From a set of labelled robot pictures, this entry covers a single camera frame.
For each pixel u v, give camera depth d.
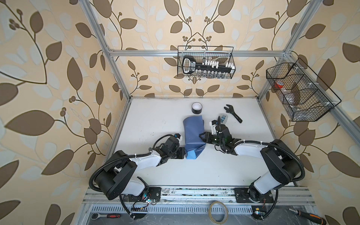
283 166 0.45
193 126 0.92
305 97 0.73
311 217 0.67
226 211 0.68
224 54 0.91
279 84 0.89
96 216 0.68
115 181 0.43
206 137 0.81
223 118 1.02
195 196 0.75
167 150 0.69
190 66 0.85
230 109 1.12
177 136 0.83
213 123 0.84
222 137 0.71
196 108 1.15
